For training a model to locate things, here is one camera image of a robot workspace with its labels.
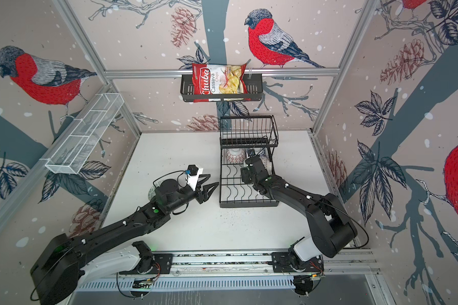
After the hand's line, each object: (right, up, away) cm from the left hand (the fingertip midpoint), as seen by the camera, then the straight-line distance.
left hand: (216, 177), depth 73 cm
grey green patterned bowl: (-32, -9, +14) cm, 36 cm away
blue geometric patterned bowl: (+8, +7, +27) cm, 29 cm away
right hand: (+14, +2, +18) cm, 23 cm away
